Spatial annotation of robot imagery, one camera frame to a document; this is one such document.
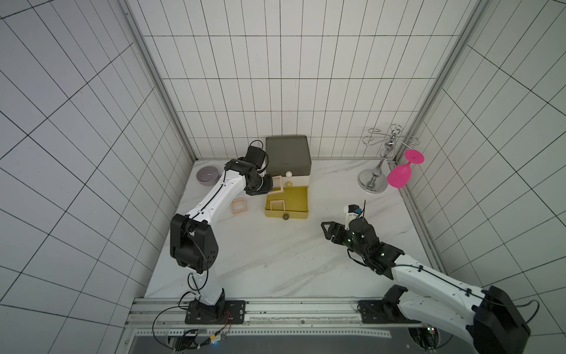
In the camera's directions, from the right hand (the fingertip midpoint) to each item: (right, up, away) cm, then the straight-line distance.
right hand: (319, 227), depth 81 cm
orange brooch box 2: (-17, +6, +18) cm, 25 cm away
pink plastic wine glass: (+37, +19, +11) cm, 43 cm away
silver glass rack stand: (+33, +17, +28) cm, 46 cm away
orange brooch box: (-16, +13, +4) cm, 21 cm away
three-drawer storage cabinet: (-11, +28, +11) cm, 32 cm away
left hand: (-20, +12, +5) cm, 24 cm away
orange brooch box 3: (-35, +5, +20) cm, 41 cm away
